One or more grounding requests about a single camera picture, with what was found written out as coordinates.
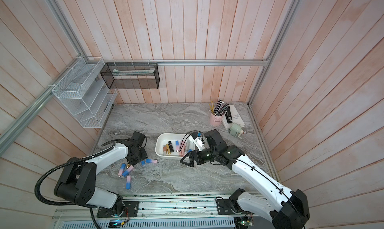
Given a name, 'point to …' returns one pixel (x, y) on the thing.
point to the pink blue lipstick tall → (177, 146)
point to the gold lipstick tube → (168, 148)
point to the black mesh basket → (134, 75)
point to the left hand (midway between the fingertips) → (143, 159)
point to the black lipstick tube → (171, 147)
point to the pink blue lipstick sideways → (151, 160)
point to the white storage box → (173, 146)
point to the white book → (235, 117)
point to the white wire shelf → (87, 100)
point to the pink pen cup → (216, 121)
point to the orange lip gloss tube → (164, 150)
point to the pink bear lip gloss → (182, 152)
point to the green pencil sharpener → (235, 129)
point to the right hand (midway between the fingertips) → (187, 159)
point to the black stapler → (228, 115)
